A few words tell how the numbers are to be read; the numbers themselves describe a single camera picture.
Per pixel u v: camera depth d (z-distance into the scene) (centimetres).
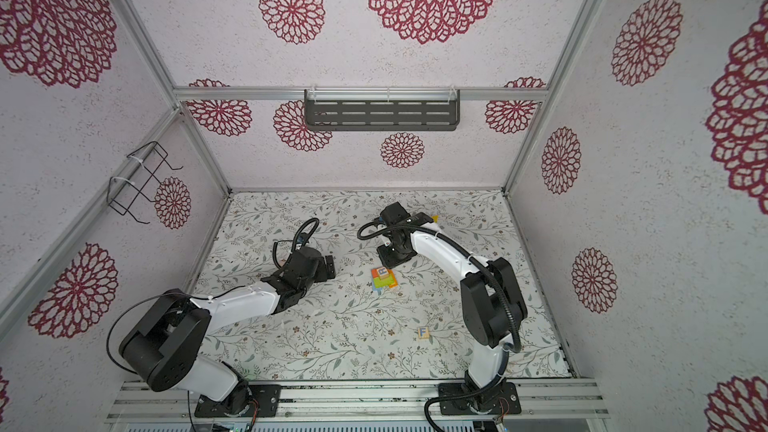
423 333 83
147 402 75
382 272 92
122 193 73
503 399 73
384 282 93
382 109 98
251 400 73
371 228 81
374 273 95
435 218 64
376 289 93
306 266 70
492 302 48
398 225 65
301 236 80
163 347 44
